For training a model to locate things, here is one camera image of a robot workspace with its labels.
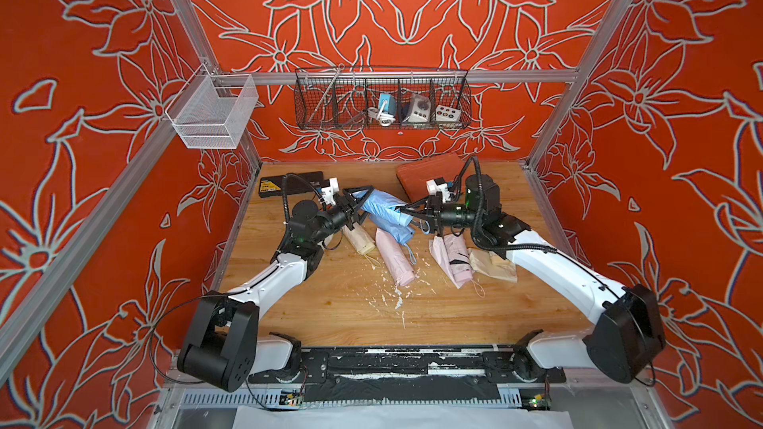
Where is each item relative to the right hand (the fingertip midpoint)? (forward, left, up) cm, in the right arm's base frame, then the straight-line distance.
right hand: (398, 215), depth 67 cm
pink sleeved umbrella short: (+4, -20, -27) cm, 34 cm away
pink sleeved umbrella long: (+3, 0, -26) cm, 26 cm away
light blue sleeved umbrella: (+13, -2, -26) cm, 29 cm away
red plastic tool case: (+36, -8, -25) cm, 45 cm away
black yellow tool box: (+8, +25, +2) cm, 26 cm away
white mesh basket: (+33, +59, +2) cm, 67 cm away
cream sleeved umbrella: (+9, +11, -26) cm, 29 cm away
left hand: (+7, +6, -1) cm, 9 cm away
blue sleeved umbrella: (+3, +3, 0) cm, 4 cm away
